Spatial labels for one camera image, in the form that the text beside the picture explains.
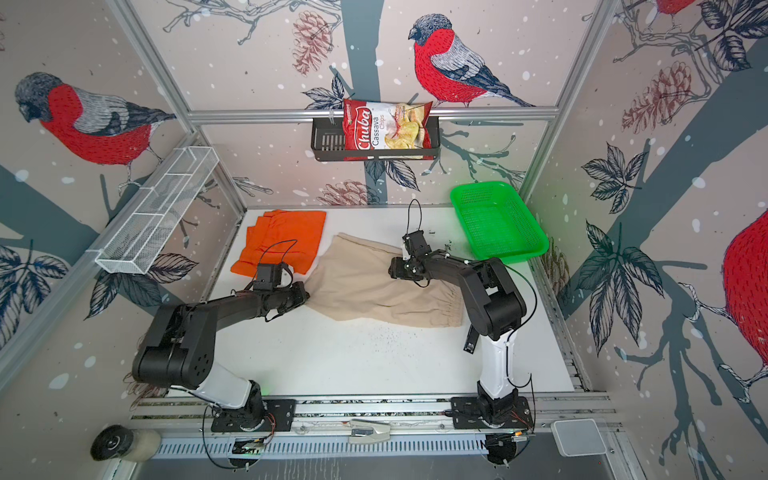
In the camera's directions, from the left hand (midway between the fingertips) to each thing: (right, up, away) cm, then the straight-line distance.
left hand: (307, 295), depth 94 cm
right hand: (+28, +5, +6) cm, 29 cm away
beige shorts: (+14, +4, +3) cm, 15 cm away
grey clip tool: (+21, -27, -24) cm, 42 cm away
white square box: (+72, -29, -24) cm, 81 cm away
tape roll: (-30, -24, -33) cm, 51 cm away
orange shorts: (-15, +18, +16) cm, 29 cm away
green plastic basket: (+69, +24, +21) cm, 76 cm away
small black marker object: (+50, -10, -11) cm, 52 cm away
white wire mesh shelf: (-35, +23, -19) cm, 46 cm away
